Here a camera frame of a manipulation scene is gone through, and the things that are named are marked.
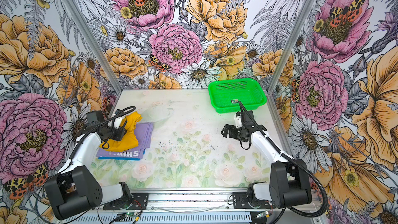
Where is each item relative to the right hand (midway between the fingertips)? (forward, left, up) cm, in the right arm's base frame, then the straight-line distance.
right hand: (229, 137), depth 87 cm
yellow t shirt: (-2, +54, +1) cm, 54 cm away
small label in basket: (+34, -9, -8) cm, 36 cm away
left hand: (+1, +59, +3) cm, 59 cm away
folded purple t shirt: (+7, +49, -3) cm, 50 cm away
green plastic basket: (+42, -20, -7) cm, 47 cm away
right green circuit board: (-34, -13, -8) cm, 38 cm away
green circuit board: (-33, +48, -8) cm, 59 cm away
